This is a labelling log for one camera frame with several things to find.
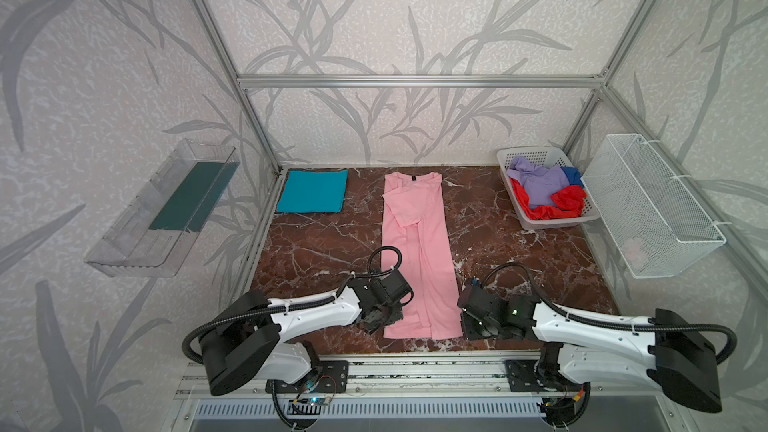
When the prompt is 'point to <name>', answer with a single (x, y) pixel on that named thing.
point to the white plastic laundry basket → (547, 156)
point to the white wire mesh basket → (658, 227)
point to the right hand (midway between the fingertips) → (460, 319)
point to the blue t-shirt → (573, 176)
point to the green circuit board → (316, 401)
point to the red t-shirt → (567, 203)
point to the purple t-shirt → (539, 182)
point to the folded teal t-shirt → (314, 192)
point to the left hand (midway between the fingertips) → (401, 309)
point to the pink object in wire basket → (634, 254)
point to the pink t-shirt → (415, 222)
